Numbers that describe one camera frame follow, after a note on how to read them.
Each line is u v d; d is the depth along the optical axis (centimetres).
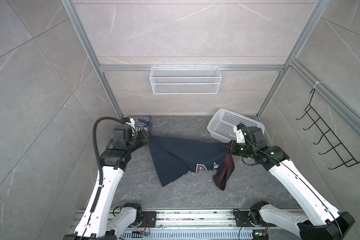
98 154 45
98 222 37
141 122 111
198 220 75
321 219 37
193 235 70
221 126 113
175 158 81
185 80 101
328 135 68
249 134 55
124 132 50
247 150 58
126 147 51
